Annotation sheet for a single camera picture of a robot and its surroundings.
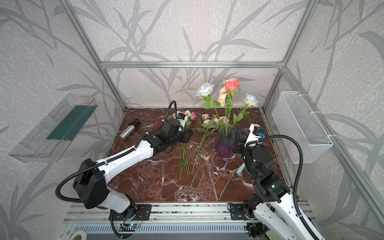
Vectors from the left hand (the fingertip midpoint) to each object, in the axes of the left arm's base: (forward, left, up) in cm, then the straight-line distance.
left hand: (193, 128), depth 82 cm
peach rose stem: (+9, -15, +15) cm, 23 cm away
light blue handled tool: (-16, -28, -19) cm, 37 cm away
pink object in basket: (-14, -50, +1) cm, 52 cm away
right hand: (-8, -21, +14) cm, 26 cm away
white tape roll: (-46, +50, -20) cm, 71 cm away
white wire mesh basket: (-4, -47, +15) cm, 50 cm away
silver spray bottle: (+11, +47, -20) cm, 52 cm away
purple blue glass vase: (-4, -19, -11) cm, 22 cm away
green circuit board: (-44, +31, -23) cm, 58 cm away
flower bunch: (+16, -10, -17) cm, 25 cm away
